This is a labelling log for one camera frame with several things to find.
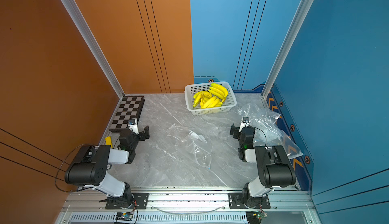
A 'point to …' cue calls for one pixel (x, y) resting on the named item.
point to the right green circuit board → (260, 215)
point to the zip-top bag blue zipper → (270, 133)
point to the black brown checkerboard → (130, 108)
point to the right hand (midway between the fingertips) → (241, 124)
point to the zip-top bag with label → (198, 140)
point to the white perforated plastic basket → (190, 89)
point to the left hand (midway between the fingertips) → (141, 124)
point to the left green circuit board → (123, 216)
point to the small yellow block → (108, 141)
